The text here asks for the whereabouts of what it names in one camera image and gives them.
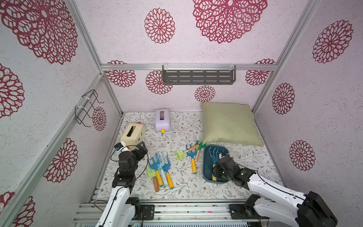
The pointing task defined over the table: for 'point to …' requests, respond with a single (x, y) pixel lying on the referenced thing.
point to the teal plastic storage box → (208, 162)
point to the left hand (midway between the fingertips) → (140, 146)
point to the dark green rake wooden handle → (201, 145)
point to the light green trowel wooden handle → (152, 173)
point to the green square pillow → (229, 123)
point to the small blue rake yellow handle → (192, 153)
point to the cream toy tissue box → (133, 133)
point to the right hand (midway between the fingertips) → (210, 169)
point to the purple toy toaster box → (162, 119)
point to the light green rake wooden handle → (180, 155)
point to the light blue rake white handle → (160, 166)
